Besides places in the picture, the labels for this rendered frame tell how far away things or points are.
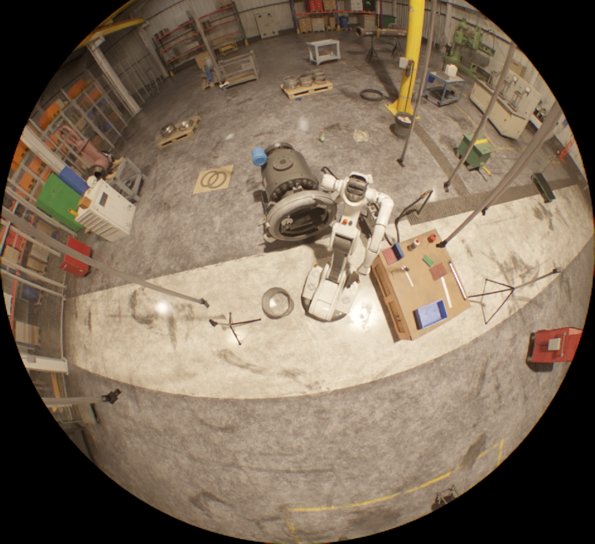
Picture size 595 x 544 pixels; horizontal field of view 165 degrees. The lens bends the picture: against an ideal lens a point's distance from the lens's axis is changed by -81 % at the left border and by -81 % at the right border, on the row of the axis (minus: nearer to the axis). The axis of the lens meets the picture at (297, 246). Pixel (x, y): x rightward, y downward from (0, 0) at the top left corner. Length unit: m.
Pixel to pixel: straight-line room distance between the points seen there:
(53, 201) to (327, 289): 7.68
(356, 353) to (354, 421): 0.88
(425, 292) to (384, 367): 0.98
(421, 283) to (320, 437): 2.12
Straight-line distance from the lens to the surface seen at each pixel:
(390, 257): 2.18
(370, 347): 2.51
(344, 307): 2.22
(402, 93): 4.87
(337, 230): 1.56
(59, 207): 7.81
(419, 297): 2.19
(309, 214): 2.08
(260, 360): 2.62
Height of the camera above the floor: 2.45
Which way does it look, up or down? 66 degrees down
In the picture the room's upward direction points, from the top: 22 degrees counter-clockwise
